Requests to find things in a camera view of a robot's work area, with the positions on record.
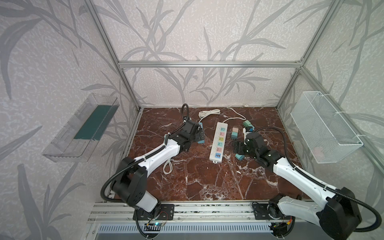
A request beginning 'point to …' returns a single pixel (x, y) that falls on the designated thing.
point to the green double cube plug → (247, 123)
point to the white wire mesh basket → (329, 138)
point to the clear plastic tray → (75, 142)
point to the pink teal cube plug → (234, 134)
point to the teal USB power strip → (202, 141)
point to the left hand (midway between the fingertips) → (198, 129)
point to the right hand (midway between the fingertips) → (237, 140)
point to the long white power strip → (218, 142)
